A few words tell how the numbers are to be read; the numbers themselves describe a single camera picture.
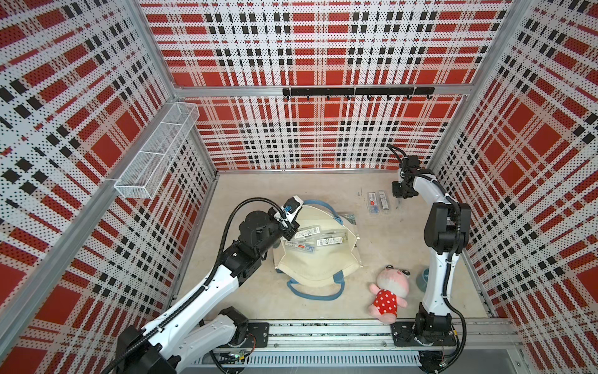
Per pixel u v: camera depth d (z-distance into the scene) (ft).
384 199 3.54
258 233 1.75
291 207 1.89
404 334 2.41
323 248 2.98
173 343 1.32
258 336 2.41
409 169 2.68
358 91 2.90
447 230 1.93
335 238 3.01
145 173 3.08
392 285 2.56
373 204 3.49
